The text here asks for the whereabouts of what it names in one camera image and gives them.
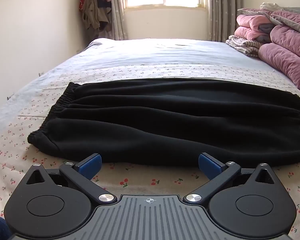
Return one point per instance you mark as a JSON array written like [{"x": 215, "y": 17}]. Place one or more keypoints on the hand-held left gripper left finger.
[{"x": 90, "y": 166}]

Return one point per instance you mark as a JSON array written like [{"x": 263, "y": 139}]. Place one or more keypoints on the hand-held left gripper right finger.
[{"x": 208, "y": 165}]

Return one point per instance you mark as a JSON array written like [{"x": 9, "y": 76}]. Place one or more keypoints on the black pants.
[{"x": 165, "y": 120}]

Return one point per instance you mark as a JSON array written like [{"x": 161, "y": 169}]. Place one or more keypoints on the pale plain bed sheet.
[{"x": 130, "y": 52}]

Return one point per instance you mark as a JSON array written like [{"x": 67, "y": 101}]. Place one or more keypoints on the striped folded cloth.
[{"x": 242, "y": 45}]

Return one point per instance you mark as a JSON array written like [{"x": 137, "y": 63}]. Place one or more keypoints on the purple folded quilt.
[{"x": 290, "y": 52}]

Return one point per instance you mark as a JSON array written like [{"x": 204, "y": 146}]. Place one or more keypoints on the grey folded cloth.
[{"x": 265, "y": 33}]

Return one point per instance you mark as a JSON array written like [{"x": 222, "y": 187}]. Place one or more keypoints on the pink folded quilt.
[{"x": 248, "y": 25}]

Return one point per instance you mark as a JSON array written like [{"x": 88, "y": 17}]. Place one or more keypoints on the grey dotted curtain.
[
  {"x": 222, "y": 10},
  {"x": 117, "y": 10}
]

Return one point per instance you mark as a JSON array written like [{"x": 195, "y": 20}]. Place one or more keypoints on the khaki hanging jacket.
[{"x": 91, "y": 10}]

